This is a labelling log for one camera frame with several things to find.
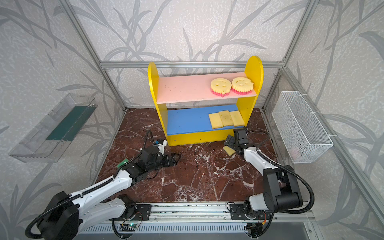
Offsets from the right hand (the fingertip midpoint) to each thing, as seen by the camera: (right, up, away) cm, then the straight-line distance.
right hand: (233, 138), depth 93 cm
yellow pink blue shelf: (-19, +19, +5) cm, 28 cm away
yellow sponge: (-5, +13, 0) cm, 13 cm away
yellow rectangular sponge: (+2, +12, +1) cm, 13 cm away
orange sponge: (-11, +11, -1) cm, 16 cm away
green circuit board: (-56, -41, -22) cm, 73 cm away
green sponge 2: (-69, -15, -1) cm, 71 cm away
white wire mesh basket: (+21, +4, -33) cm, 40 cm away
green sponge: (-2, -9, +1) cm, 9 cm away
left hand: (-33, -7, -12) cm, 36 cm away
